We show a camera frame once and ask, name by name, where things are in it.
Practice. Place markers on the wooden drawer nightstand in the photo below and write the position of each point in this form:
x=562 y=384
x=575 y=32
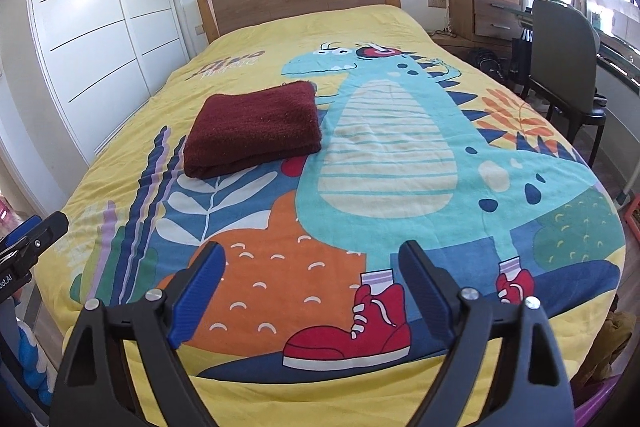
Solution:
x=484 y=19

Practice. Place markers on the dark red knit sweater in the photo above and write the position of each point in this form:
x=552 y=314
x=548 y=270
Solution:
x=236 y=132

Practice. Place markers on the yellow dinosaur print bedspread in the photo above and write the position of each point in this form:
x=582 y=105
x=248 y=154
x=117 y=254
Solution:
x=312 y=323

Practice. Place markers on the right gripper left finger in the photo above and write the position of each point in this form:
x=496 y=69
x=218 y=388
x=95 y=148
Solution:
x=95 y=385

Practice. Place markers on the blue gloved left hand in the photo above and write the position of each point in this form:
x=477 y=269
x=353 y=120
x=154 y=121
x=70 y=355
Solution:
x=39 y=374

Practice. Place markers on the white sliding door wardrobe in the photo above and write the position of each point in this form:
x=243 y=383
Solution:
x=103 y=60

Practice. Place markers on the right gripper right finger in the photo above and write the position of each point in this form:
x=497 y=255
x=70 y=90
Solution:
x=515 y=343

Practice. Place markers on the grey upholstered chair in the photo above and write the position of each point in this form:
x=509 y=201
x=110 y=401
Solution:
x=563 y=69

